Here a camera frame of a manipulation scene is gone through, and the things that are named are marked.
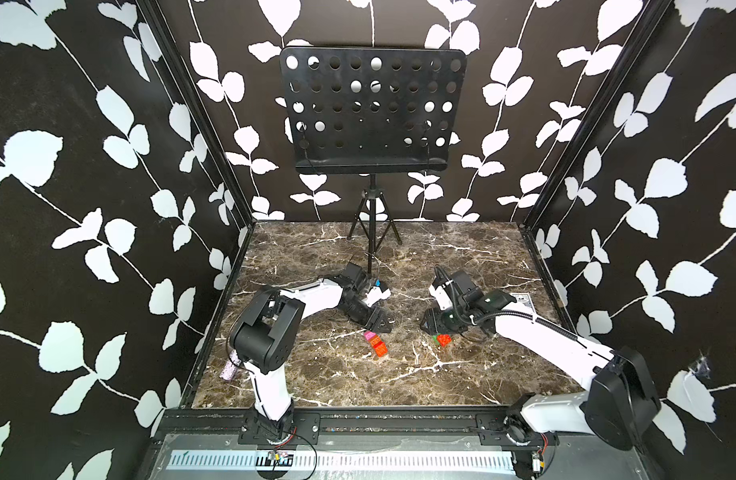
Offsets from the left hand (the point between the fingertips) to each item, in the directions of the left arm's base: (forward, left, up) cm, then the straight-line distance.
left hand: (385, 323), depth 88 cm
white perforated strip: (-32, +34, -7) cm, 47 cm away
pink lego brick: (-3, +5, -2) cm, 6 cm away
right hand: (-3, -11, +6) cm, 13 cm away
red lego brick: (-7, +2, -2) cm, 7 cm away
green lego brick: (-4, -15, -3) cm, 16 cm away
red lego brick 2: (-5, -17, -1) cm, 18 cm away
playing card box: (+9, -48, -3) cm, 48 cm away
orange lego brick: (-4, +3, -2) cm, 6 cm away
